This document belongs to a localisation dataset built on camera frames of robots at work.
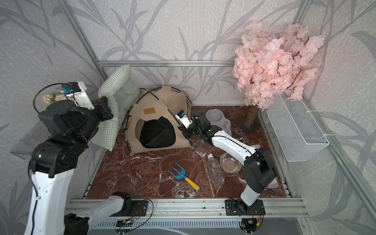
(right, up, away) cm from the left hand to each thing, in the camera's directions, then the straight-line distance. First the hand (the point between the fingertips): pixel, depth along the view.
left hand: (108, 98), depth 54 cm
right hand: (+23, -12, +29) cm, 39 cm away
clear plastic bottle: (+44, -39, +31) cm, 66 cm away
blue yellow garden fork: (+24, -41, +30) cm, 56 cm away
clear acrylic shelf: (-35, -14, +8) cm, 39 cm away
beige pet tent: (-1, -11, +54) cm, 56 cm away
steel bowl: (+53, -36, +34) cm, 72 cm away
